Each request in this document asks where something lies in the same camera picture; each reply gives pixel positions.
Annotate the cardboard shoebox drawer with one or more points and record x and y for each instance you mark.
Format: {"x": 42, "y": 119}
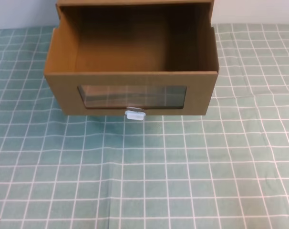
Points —
{"x": 133, "y": 57}

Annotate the cyan checkered tablecloth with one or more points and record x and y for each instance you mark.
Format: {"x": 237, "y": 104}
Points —
{"x": 228, "y": 169}

